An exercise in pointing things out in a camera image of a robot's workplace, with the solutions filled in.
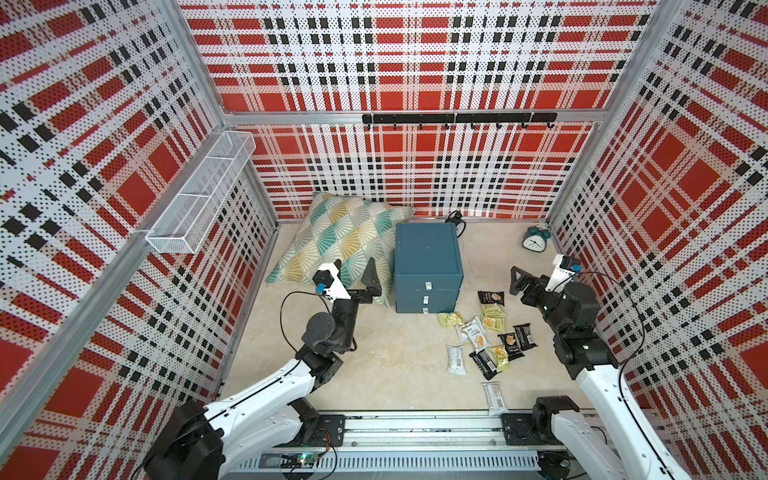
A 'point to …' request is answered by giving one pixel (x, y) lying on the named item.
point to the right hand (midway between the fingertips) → (529, 272)
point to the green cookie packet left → (451, 319)
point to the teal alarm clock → (535, 239)
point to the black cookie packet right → (523, 334)
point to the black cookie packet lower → (485, 364)
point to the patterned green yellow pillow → (348, 231)
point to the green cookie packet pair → (493, 318)
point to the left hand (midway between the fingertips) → (363, 259)
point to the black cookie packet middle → (513, 353)
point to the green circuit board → (298, 460)
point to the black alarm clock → (455, 216)
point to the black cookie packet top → (488, 297)
